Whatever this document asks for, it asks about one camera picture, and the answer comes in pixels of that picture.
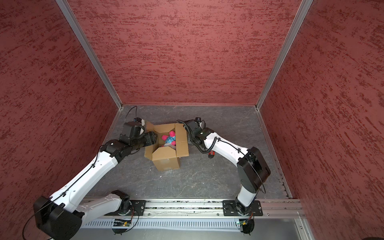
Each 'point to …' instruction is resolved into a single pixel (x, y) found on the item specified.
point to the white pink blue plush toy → (170, 140)
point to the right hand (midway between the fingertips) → (193, 140)
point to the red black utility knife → (211, 154)
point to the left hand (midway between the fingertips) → (152, 139)
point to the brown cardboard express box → (167, 157)
